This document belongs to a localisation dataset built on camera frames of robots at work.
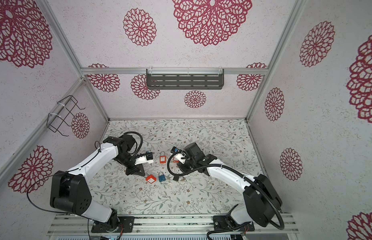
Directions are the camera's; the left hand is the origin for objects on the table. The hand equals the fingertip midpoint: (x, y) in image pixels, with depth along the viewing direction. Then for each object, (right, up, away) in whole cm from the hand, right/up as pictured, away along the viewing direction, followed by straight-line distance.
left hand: (140, 175), depth 80 cm
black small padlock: (+18, -4, +10) cm, 21 cm away
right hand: (+20, +7, +3) cm, 22 cm away
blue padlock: (+10, -4, +9) cm, 14 cm away
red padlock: (+9, +6, +18) cm, 21 cm away
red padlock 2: (+6, -2, 0) cm, 6 cm away
